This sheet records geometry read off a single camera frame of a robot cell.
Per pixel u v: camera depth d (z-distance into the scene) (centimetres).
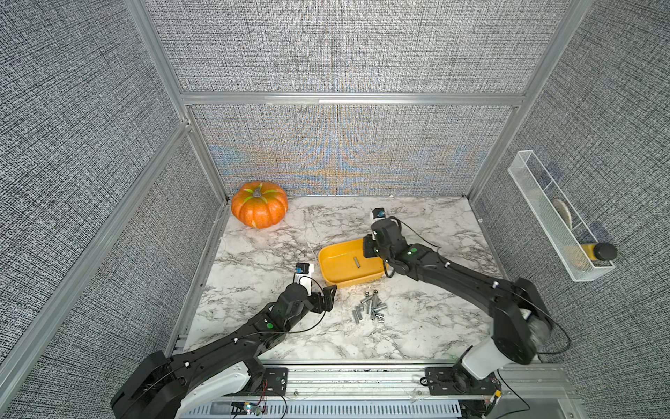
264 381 73
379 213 75
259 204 102
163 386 41
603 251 61
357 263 98
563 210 70
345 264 98
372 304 87
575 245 66
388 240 64
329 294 73
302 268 70
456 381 65
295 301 60
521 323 43
